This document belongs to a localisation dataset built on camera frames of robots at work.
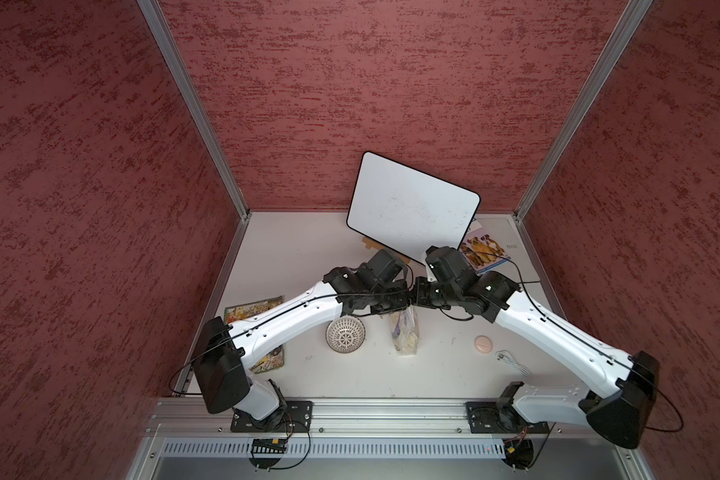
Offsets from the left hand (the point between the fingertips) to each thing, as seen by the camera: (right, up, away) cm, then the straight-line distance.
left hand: (407, 308), depth 73 cm
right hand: (0, +1, +1) cm, 2 cm away
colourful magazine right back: (+31, +14, +33) cm, 48 cm away
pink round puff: (+24, -14, +13) cm, 31 cm away
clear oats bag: (0, -6, +1) cm, 6 cm away
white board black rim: (+3, +27, +23) cm, 36 cm away
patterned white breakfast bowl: (-17, -11, +14) cm, 25 cm away
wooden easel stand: (-10, +16, +33) cm, 38 cm away
